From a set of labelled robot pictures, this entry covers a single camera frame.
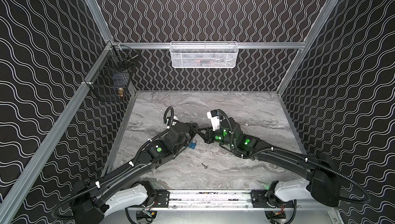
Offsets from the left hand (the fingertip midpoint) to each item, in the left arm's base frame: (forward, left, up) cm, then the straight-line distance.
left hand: (203, 125), depth 70 cm
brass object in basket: (+18, +44, +4) cm, 48 cm away
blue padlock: (+3, +7, -26) cm, 27 cm away
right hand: (0, +3, -5) cm, 5 cm away
